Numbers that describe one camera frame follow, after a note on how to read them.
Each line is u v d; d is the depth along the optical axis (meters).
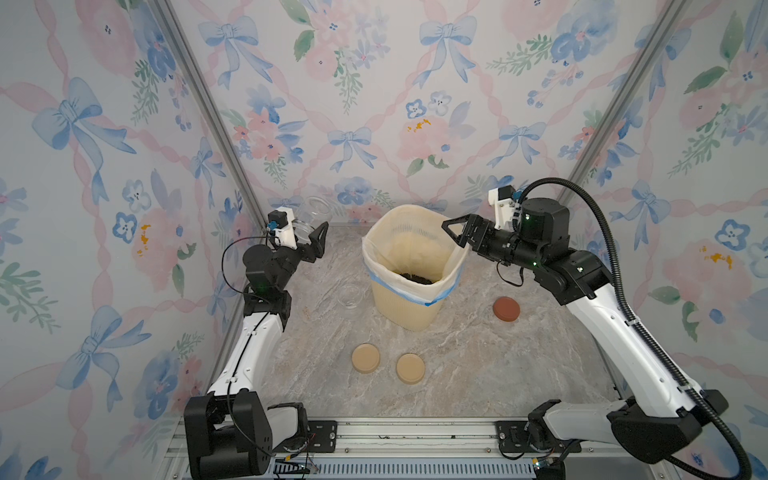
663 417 0.39
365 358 0.86
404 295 0.73
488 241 0.56
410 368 0.84
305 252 0.67
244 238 0.58
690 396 0.38
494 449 0.74
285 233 0.64
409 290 0.72
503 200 0.58
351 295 1.00
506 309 0.96
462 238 0.56
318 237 0.68
